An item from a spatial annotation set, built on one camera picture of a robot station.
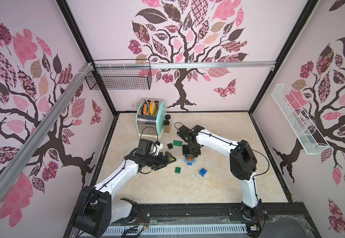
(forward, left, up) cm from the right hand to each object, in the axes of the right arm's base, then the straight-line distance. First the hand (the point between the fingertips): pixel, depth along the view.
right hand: (189, 158), depth 87 cm
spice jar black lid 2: (+26, +14, +4) cm, 30 cm away
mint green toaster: (+24, +24, +11) cm, 36 cm away
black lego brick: (+12, +12, -5) cm, 17 cm away
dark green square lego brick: (-5, +7, -5) cm, 10 cm away
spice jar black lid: (+33, +14, +2) cm, 36 cm away
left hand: (-6, +11, +5) cm, 14 cm away
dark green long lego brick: (+14, +7, -5) cm, 17 cm away
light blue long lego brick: (-1, +1, -2) cm, 2 cm away
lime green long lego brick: (-6, +11, +12) cm, 17 cm away
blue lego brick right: (-7, -8, -4) cm, 11 cm away
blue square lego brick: (-2, 0, -4) cm, 5 cm away
